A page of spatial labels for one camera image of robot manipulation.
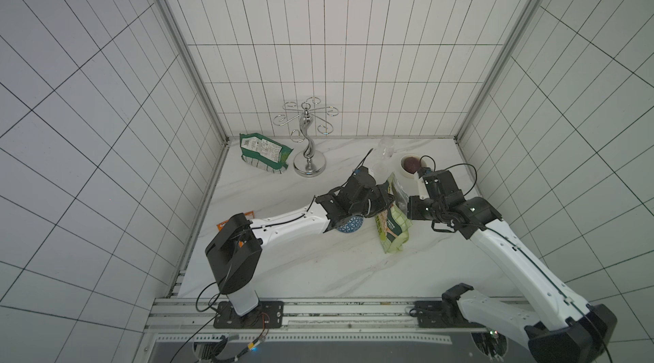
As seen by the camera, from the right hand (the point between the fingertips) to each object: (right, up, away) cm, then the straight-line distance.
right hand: (399, 204), depth 77 cm
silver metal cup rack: (-30, +12, +32) cm, 46 cm away
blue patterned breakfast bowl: (-14, -10, +13) cm, 22 cm away
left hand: (-2, 0, -1) cm, 3 cm away
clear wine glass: (0, +19, +19) cm, 27 cm away
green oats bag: (-2, -6, -1) cm, 7 cm away
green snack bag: (-49, +16, +24) cm, 57 cm away
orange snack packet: (-52, -7, +16) cm, 55 cm away
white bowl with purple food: (+12, +11, +26) cm, 31 cm away
